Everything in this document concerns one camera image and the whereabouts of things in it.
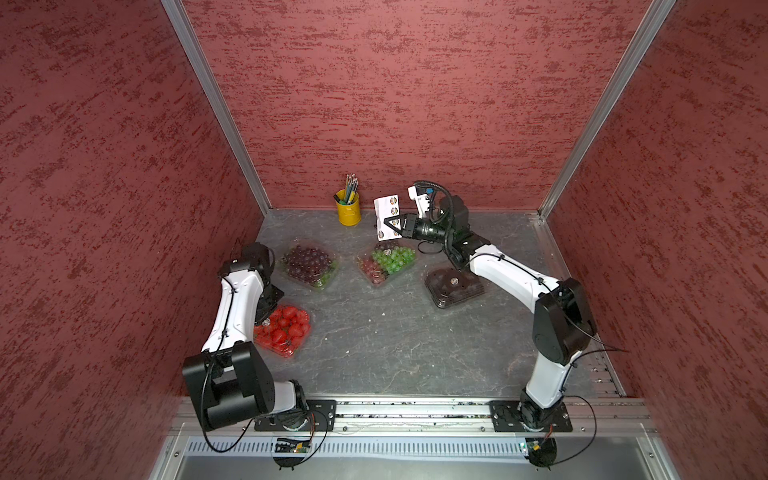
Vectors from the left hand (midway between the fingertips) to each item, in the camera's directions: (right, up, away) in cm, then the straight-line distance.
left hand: (268, 318), depth 79 cm
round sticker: (+53, +9, +12) cm, 55 cm away
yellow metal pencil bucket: (+17, +31, +33) cm, 48 cm away
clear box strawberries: (+3, -5, +4) cm, 7 cm away
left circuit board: (+8, -30, -6) cm, 32 cm away
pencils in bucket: (+18, +42, +31) cm, 55 cm away
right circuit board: (+70, -30, -9) cm, 77 cm away
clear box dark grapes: (+6, +13, +18) cm, 23 cm away
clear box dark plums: (+53, +7, +15) cm, 56 cm away
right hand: (+31, +25, -1) cm, 40 cm away
